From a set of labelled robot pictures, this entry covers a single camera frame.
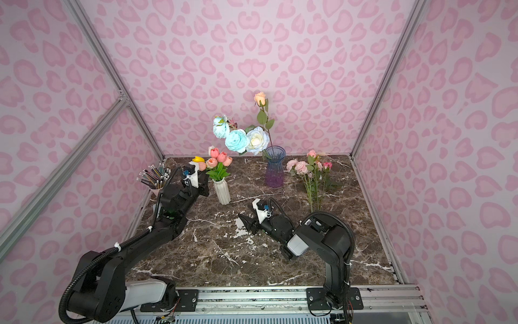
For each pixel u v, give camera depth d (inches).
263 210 28.7
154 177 37.6
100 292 16.1
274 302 29.4
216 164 28.4
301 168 40.7
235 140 25.1
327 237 19.6
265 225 30.1
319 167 42.9
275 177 42.9
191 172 26.4
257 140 26.0
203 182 29.0
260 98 33.0
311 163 41.5
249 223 29.6
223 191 36.2
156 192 37.5
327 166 43.3
